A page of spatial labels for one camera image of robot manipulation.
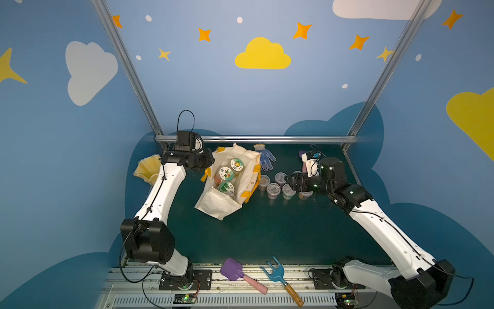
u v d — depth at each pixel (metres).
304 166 0.68
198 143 0.70
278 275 0.75
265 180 0.99
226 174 0.94
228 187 0.91
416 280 0.37
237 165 1.00
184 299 0.71
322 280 0.73
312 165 0.64
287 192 0.94
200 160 0.70
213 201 0.79
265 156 1.18
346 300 0.71
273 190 0.95
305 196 0.97
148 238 0.42
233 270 0.76
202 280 0.74
